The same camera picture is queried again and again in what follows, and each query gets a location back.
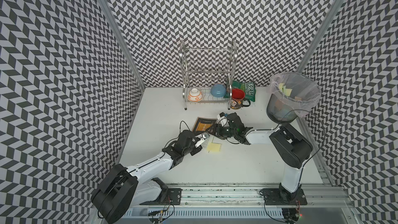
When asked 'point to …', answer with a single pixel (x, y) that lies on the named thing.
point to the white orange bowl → (195, 95)
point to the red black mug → (238, 101)
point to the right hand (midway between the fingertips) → (208, 133)
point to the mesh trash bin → (279, 111)
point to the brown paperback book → (201, 124)
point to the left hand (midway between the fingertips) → (197, 138)
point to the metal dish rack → (207, 73)
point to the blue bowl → (218, 90)
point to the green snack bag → (249, 87)
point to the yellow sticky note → (213, 147)
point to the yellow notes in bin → (286, 92)
